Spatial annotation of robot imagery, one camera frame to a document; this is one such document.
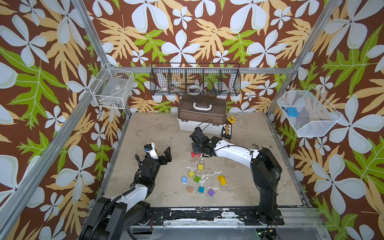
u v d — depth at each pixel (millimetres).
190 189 820
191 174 861
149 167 640
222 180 848
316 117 766
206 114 915
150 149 729
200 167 909
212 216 750
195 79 980
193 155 956
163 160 764
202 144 692
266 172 490
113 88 864
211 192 824
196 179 866
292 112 857
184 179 861
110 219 416
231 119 1147
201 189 835
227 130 1078
